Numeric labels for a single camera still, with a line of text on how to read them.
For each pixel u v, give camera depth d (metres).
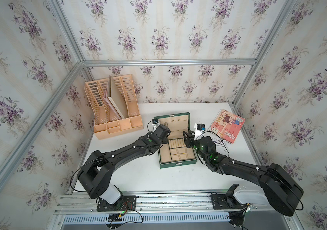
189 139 0.73
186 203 0.75
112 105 0.88
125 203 0.72
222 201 0.73
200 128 0.69
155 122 0.75
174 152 0.88
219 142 0.96
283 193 0.41
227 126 1.05
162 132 0.65
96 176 0.42
